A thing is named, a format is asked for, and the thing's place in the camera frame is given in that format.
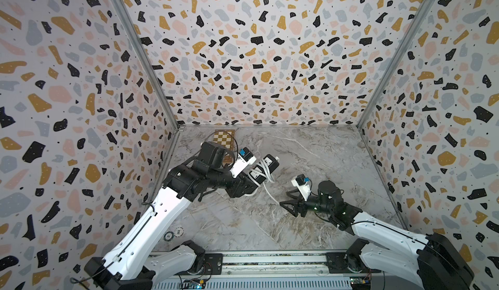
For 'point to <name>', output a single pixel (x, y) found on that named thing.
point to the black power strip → (260, 172)
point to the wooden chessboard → (225, 138)
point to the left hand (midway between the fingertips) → (252, 181)
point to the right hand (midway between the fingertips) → (285, 199)
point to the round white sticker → (179, 231)
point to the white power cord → (270, 178)
